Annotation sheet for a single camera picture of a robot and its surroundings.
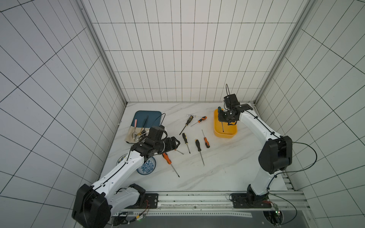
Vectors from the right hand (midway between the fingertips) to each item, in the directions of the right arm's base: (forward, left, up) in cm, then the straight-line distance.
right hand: (215, 117), depth 91 cm
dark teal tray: (+6, +50, -13) cm, 52 cm away
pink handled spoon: (-9, +55, -13) cm, 57 cm away
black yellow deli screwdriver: (-16, +10, -15) cm, 24 cm away
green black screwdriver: (+3, -3, +4) cm, 6 cm away
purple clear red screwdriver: (-18, +25, -14) cm, 34 cm away
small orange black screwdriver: (+9, +6, -13) cm, 17 cm away
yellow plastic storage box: (-8, -4, -2) cm, 9 cm away
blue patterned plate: (-31, +41, -13) cm, 53 cm away
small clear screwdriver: (+12, +16, -14) cm, 24 cm away
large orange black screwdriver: (-26, +28, -13) cm, 41 cm away
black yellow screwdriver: (-8, +19, -14) cm, 25 cm away
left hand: (-22, +25, -2) cm, 34 cm away
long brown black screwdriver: (+7, +17, -13) cm, 23 cm away
